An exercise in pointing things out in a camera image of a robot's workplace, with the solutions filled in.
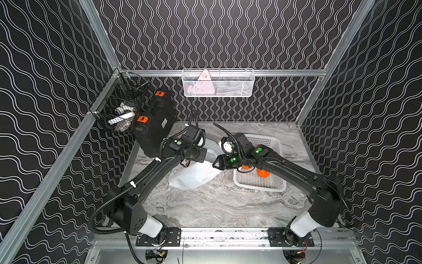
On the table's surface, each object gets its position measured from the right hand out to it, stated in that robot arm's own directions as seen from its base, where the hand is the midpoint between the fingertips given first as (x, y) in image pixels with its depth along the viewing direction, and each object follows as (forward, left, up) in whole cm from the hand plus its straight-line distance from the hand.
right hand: (217, 163), depth 79 cm
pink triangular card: (+38, +7, +18) cm, 43 cm away
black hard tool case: (+18, +35, +6) cm, 39 cm away
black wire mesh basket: (+24, +51, +15) cm, 58 cm away
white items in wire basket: (+15, +42, +18) cm, 48 cm away
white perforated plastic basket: (+1, -19, -18) cm, 26 cm away
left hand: (+4, +8, +3) cm, 9 cm away
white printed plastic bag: (-4, +9, -3) cm, 11 cm away
